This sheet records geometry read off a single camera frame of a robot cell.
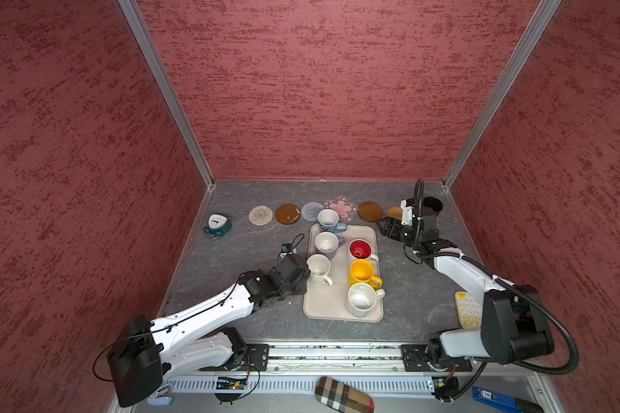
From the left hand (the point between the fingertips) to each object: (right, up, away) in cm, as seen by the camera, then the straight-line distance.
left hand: (299, 285), depth 80 cm
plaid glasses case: (+12, -25, -15) cm, 31 cm away
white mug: (+7, +4, +8) cm, 11 cm away
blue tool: (+52, -25, -15) cm, 59 cm away
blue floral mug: (+10, +19, +18) cm, 28 cm away
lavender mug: (+9, +11, +15) cm, 21 cm away
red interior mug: (+22, +9, +13) cm, 27 cm away
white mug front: (+21, -6, +5) cm, 22 cm away
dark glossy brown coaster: (-7, +22, +30) cm, 38 cm away
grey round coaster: (+3, +23, +30) cm, 38 cm away
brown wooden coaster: (+29, +23, +31) cm, 48 cm away
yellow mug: (+22, +2, +9) cm, 24 cm away
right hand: (+29, +18, +10) cm, 36 cm away
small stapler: (-37, -27, -13) cm, 47 cm away
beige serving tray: (+10, -8, +4) cm, 13 cm away
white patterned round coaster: (-19, +21, +27) cm, 39 cm away
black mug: (+52, +25, +22) cm, 62 cm away
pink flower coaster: (+18, +24, +30) cm, 42 cm away
